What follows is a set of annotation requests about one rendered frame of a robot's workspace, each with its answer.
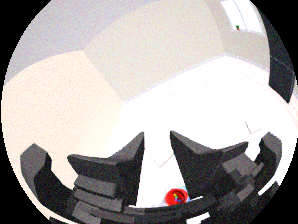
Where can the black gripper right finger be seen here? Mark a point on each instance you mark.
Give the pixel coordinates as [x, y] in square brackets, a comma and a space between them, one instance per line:
[199, 163]

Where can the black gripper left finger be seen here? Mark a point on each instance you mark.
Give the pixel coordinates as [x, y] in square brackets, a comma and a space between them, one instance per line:
[122, 168]

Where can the red cup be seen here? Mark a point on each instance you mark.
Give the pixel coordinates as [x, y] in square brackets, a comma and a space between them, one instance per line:
[170, 200]

